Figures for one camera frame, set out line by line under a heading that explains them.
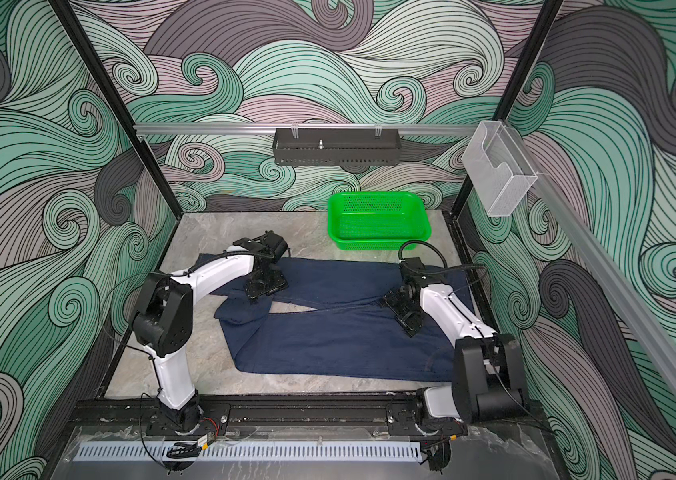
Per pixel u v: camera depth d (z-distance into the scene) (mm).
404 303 730
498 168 793
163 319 495
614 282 537
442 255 837
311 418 744
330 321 931
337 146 952
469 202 1145
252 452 697
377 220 1185
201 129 1921
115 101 869
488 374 430
